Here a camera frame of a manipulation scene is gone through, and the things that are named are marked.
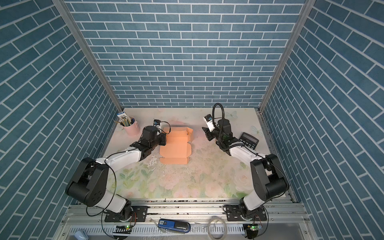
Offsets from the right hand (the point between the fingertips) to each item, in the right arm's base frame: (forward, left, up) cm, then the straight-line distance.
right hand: (204, 124), depth 89 cm
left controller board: (-53, +36, -20) cm, 68 cm away
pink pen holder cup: (+1, +49, -11) cm, 50 cm away
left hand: (-5, +24, -6) cm, 25 cm away
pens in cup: (-1, +50, +1) cm, 50 cm away
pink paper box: (-11, +16, -13) cm, 24 cm away
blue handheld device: (-50, +10, -13) cm, 53 cm away
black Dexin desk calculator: (+1, -30, -16) cm, 34 cm away
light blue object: (-57, +52, -14) cm, 79 cm away
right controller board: (-49, -26, -20) cm, 59 cm away
